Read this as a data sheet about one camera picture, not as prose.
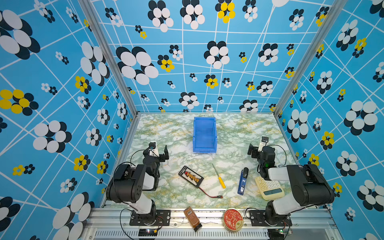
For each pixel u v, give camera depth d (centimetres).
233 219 71
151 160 71
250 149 87
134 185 46
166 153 84
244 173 85
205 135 107
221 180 85
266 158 72
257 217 73
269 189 81
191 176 86
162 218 72
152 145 77
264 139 80
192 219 70
